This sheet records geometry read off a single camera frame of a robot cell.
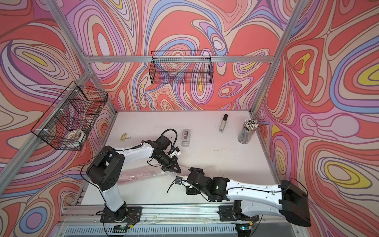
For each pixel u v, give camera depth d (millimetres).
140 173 819
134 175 806
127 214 718
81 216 753
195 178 566
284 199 430
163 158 766
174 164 800
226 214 732
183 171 837
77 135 718
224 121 1085
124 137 1038
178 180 643
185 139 989
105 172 477
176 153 844
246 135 939
